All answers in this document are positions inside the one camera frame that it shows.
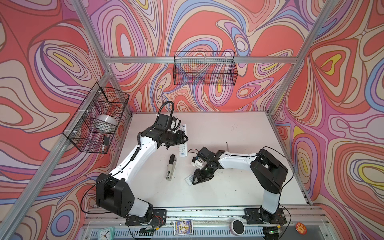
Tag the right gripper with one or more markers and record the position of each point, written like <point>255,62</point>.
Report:
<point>201,176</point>

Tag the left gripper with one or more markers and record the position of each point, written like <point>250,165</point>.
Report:
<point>180,139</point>

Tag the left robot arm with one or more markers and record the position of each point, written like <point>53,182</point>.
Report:
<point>113,192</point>

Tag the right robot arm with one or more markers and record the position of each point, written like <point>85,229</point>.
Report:
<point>267,169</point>

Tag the beige black stapler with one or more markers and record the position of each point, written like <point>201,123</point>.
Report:
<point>171,167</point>

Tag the white tape roll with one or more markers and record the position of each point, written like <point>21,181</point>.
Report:
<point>106,122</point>

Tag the small black item in basket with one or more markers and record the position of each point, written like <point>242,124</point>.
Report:
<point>106,141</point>

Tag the colourful card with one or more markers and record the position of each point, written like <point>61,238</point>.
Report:
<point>183,227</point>

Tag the round black white speaker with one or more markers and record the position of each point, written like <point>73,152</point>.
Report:
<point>237,227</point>

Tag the red round badge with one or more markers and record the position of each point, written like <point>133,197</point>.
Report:
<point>301,228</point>

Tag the small green clock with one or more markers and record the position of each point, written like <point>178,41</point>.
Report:
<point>106,233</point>

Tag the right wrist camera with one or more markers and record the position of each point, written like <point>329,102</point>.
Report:
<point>201,159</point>

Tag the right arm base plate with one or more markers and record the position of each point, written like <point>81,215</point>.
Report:
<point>255,216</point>

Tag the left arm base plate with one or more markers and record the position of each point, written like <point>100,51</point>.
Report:
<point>155,218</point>

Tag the black wire basket left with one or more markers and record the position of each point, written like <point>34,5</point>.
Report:
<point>82,131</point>

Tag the black wire basket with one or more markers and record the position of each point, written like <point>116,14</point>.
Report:
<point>82,131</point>
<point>205,68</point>

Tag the black wire basket back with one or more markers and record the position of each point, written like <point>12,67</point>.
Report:
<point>205,68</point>

